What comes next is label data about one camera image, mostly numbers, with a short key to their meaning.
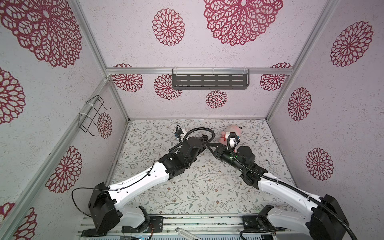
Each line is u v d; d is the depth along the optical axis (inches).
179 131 25.1
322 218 15.6
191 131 20.3
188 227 28.8
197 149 21.0
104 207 15.1
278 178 20.9
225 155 25.8
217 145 26.6
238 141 26.9
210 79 39.2
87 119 29.3
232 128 41.7
